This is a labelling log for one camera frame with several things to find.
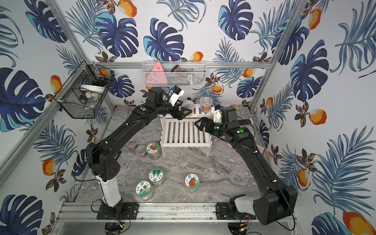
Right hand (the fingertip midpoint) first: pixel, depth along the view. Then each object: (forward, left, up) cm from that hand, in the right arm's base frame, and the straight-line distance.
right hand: (202, 124), depth 76 cm
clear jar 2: (+8, +6, +6) cm, 12 cm away
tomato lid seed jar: (-5, +28, -19) cm, 34 cm away
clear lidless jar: (-4, +36, -21) cm, 42 cm away
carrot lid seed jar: (-27, +29, -20) cm, 44 cm away
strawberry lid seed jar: (-23, +5, -20) cm, 31 cm away
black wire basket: (+23, +75, 0) cm, 78 cm away
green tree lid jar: (-20, +24, -20) cm, 37 cm away
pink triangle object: (+31, +27, +9) cm, 42 cm away
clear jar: (+10, -2, +5) cm, 12 cm away
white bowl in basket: (+17, +58, +10) cm, 61 cm away
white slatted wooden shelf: (+5, +14, -15) cm, 21 cm away
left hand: (+9, +8, +6) cm, 13 cm away
